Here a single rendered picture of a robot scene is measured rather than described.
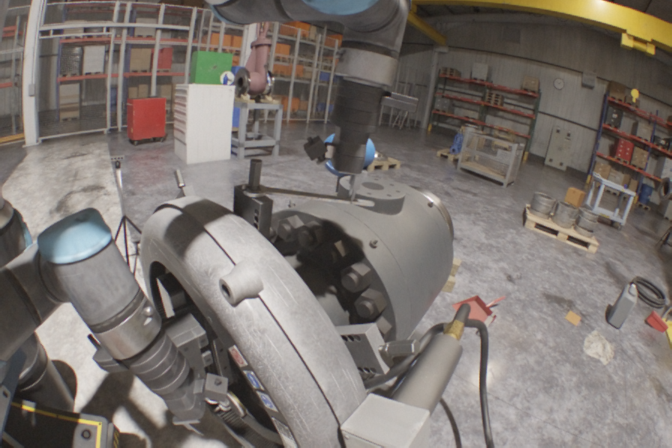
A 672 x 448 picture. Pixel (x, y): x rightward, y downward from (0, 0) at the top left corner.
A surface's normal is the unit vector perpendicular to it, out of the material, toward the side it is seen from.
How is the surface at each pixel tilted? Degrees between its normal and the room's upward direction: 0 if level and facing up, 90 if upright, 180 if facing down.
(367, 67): 93
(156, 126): 90
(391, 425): 22
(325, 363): 46
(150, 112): 90
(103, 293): 69
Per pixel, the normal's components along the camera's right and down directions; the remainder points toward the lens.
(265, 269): 0.43, -0.72
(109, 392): 0.14, -0.93
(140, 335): 0.89, -0.12
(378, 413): -0.17, -0.98
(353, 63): -0.47, 0.26
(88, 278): 0.75, 0.00
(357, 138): 0.12, 0.59
